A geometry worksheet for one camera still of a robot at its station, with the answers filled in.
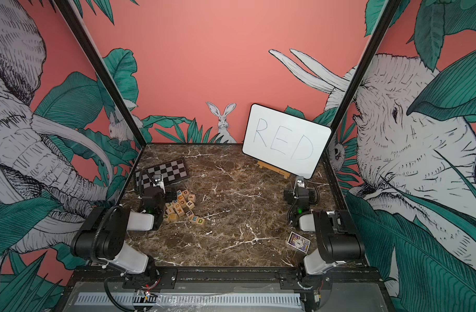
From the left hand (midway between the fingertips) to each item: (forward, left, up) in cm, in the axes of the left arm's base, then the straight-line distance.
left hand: (163, 182), depth 94 cm
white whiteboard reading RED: (+14, -62, +12) cm, 65 cm away
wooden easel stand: (+13, -51, -4) cm, 53 cm away
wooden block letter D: (-19, -19, -4) cm, 27 cm away
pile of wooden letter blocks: (-11, -9, -6) cm, 15 cm away
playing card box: (-30, -63, -6) cm, 70 cm away
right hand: (-3, -67, -1) cm, 67 cm away
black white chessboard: (+10, -1, -5) cm, 11 cm away
